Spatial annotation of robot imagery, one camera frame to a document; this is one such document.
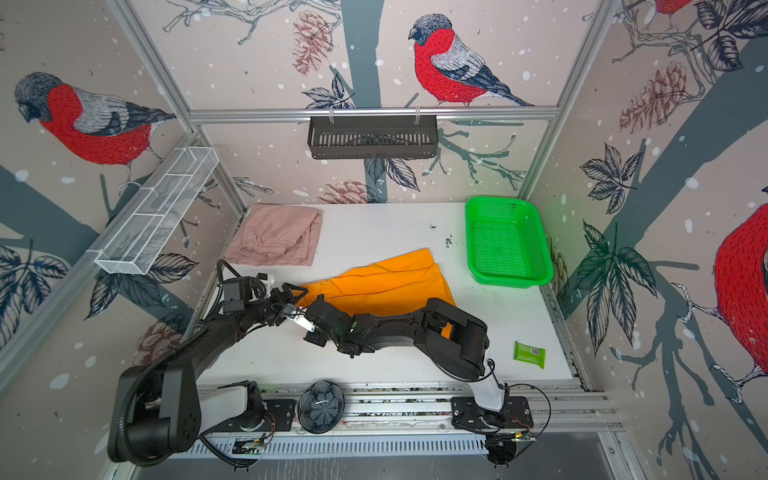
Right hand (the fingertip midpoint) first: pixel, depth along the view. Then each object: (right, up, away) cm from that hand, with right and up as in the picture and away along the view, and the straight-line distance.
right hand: (305, 319), depth 84 cm
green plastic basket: (+69, +21, +26) cm, 77 cm away
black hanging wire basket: (+20, +59, +20) cm, 65 cm away
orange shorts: (+27, +8, +11) cm, 30 cm away
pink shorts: (-17, +24, +23) cm, 37 cm away
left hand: (-2, +6, +1) cm, 6 cm away
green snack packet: (+64, -10, -1) cm, 65 cm away
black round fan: (+7, -19, -10) cm, 23 cm away
